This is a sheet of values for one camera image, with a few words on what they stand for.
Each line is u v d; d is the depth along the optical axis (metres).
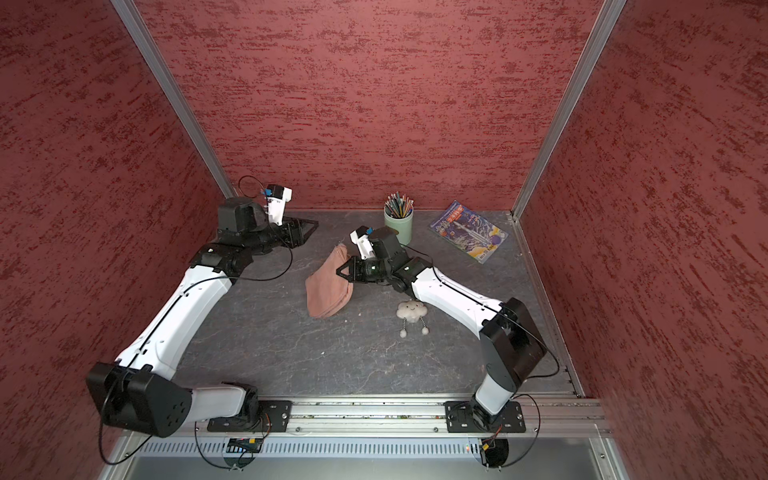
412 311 0.90
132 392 0.38
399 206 1.03
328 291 0.79
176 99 0.87
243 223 0.58
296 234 0.66
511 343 0.44
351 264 0.70
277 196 0.65
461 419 0.74
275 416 0.74
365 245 0.74
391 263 0.63
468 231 1.14
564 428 0.73
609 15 0.71
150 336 0.42
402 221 1.00
